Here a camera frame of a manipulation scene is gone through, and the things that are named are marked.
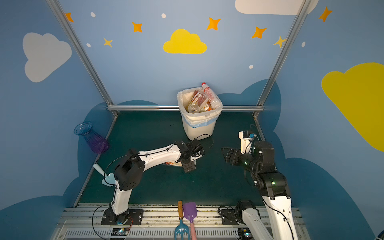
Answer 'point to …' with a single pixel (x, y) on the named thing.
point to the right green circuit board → (244, 233)
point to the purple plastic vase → (98, 144)
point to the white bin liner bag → (202, 119)
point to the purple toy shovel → (190, 212)
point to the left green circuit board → (119, 231)
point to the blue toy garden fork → (182, 229)
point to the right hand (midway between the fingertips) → (229, 147)
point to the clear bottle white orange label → (175, 163)
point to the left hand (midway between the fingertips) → (188, 161)
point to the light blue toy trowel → (109, 179)
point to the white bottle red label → (213, 99)
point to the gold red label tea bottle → (198, 98)
